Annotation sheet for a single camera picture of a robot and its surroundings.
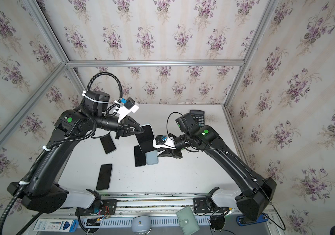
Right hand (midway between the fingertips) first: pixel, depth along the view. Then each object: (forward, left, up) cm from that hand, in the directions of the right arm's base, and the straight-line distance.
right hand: (157, 150), depth 64 cm
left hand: (+3, +5, +13) cm, 14 cm away
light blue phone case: (+10, +6, -27) cm, 29 cm away
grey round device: (-25, +7, -19) cm, 32 cm away
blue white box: (-24, +50, -26) cm, 61 cm away
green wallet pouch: (-24, -13, -26) cm, 38 cm away
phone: (+10, +13, -26) cm, 31 cm away
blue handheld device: (-24, -38, -22) cm, 51 cm away
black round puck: (-24, -29, -29) cm, 47 cm away
